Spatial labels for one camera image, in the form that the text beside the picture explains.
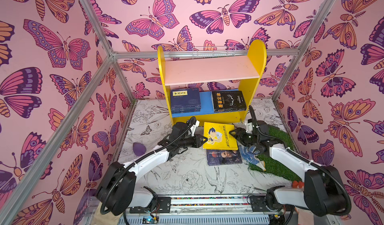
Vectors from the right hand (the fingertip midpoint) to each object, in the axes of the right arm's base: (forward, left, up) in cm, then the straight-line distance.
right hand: (232, 133), depth 86 cm
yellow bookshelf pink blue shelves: (+42, +7, -4) cm, 43 cm away
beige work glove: (-40, +62, -11) cm, 75 cm away
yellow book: (-4, +8, +2) cm, 9 cm away
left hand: (-7, +14, +5) cm, 17 cm away
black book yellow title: (+22, 0, +4) cm, 22 cm away
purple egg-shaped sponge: (-5, +57, -11) cm, 58 cm away
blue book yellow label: (+13, +27, +8) cm, 31 cm away
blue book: (+19, +27, +8) cm, 34 cm away
